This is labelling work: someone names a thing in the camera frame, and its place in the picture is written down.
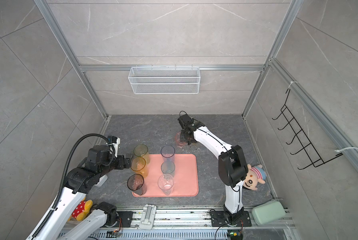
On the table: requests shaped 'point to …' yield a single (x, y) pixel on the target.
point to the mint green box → (268, 212)
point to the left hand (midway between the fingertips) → (124, 151)
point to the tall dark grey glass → (136, 183)
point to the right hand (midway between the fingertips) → (186, 137)
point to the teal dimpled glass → (168, 167)
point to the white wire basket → (164, 80)
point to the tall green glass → (141, 150)
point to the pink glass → (179, 143)
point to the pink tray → (185, 177)
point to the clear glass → (165, 182)
